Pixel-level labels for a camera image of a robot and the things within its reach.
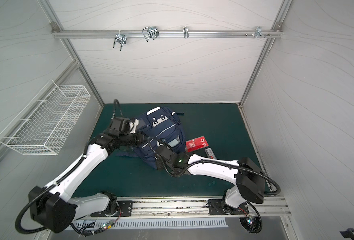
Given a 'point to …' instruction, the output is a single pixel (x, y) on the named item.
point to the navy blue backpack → (162, 127)
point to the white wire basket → (42, 127)
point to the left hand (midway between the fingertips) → (144, 138)
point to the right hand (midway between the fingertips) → (157, 158)
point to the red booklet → (196, 143)
